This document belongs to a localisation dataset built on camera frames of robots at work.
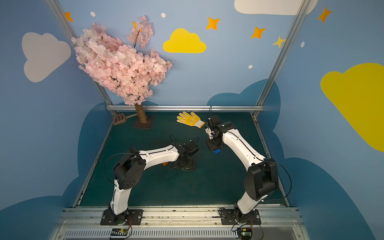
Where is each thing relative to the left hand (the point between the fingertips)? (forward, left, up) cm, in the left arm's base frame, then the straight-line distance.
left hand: (188, 165), depth 92 cm
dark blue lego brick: (+2, -16, +14) cm, 22 cm away
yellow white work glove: (+40, -1, -2) cm, 40 cm away
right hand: (+8, -16, +13) cm, 22 cm away
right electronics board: (-34, -30, -4) cm, 45 cm away
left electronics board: (-35, +33, -4) cm, 48 cm away
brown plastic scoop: (+37, +55, +1) cm, 67 cm away
